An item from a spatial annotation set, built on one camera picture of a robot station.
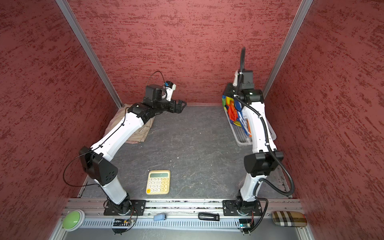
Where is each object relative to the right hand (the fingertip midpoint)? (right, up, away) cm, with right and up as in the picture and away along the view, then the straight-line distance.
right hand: (224, 90), depth 78 cm
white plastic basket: (+12, -27, +12) cm, 32 cm away
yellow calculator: (-36, -51, +3) cm, 62 cm away
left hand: (-25, -7, +1) cm, 26 cm away
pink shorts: (-73, -18, +25) cm, 79 cm away
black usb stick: (-9, -63, -7) cm, 64 cm away
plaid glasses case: (+29, -63, -9) cm, 70 cm away
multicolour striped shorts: (+7, -13, -2) cm, 15 cm away
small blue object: (-33, -64, -7) cm, 72 cm away
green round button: (-74, -64, -8) cm, 98 cm away
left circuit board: (-52, -67, -5) cm, 85 cm away
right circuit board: (+9, -66, -7) cm, 67 cm away
